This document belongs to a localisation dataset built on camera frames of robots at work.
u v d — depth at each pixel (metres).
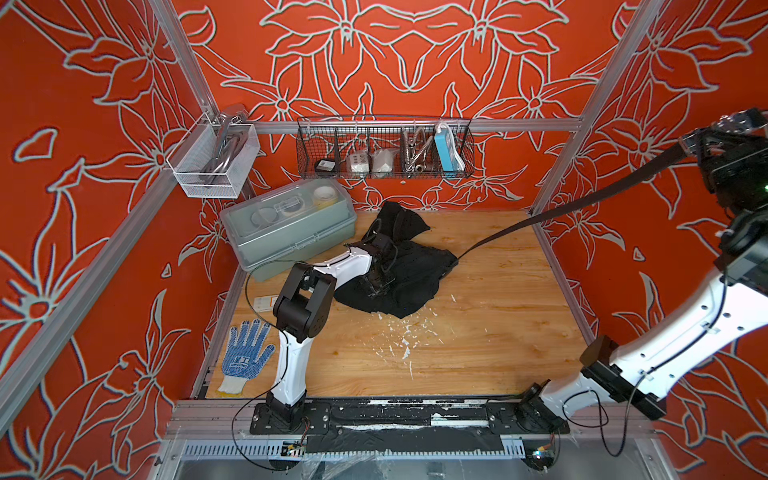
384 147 0.97
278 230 0.88
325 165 0.96
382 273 0.83
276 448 0.70
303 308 0.54
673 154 0.46
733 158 0.37
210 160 0.83
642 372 0.38
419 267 0.85
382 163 0.92
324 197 1.01
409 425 0.73
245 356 0.83
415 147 0.81
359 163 0.92
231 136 0.87
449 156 0.88
